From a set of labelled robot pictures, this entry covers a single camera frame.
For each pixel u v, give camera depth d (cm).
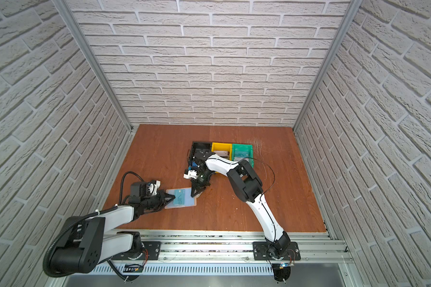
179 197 89
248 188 60
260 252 73
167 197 85
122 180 76
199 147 107
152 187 83
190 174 89
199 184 84
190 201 88
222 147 100
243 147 111
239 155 103
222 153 103
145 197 76
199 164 77
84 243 43
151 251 73
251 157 97
